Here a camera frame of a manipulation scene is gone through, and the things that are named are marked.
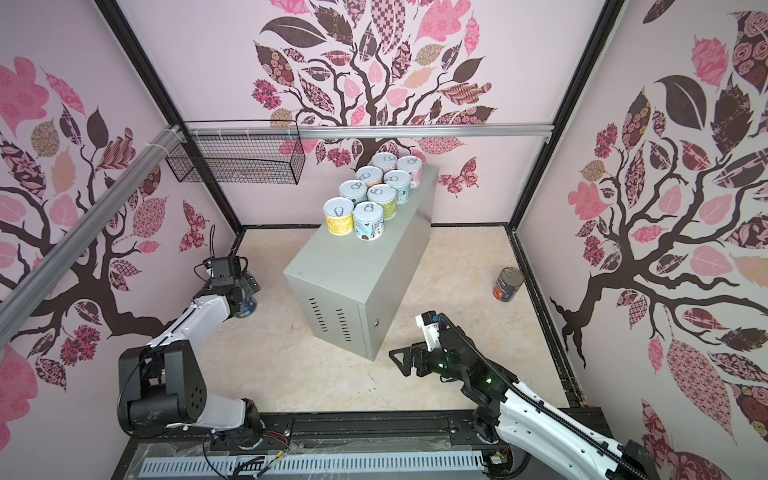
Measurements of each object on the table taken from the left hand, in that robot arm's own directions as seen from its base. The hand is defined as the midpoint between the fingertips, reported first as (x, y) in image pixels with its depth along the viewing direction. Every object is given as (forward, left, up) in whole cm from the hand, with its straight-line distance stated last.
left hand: (235, 291), depth 89 cm
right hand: (-19, -50, +3) cm, 54 cm away
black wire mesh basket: (+38, +2, +24) cm, 45 cm away
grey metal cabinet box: (-14, -39, +24) cm, 48 cm away
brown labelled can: (+3, -85, -1) cm, 85 cm away
